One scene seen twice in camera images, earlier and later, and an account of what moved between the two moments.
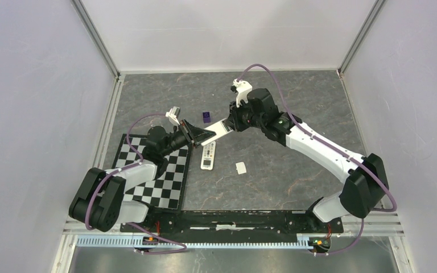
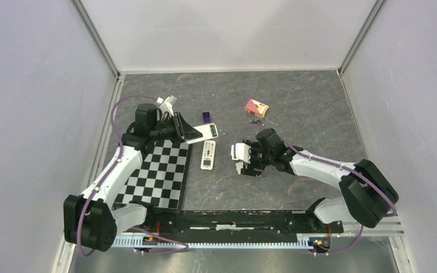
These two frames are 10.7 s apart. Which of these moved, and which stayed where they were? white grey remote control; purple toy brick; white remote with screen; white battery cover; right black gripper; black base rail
Moved: white grey remote control; right black gripper
Stayed: black base rail; white battery cover; white remote with screen; purple toy brick
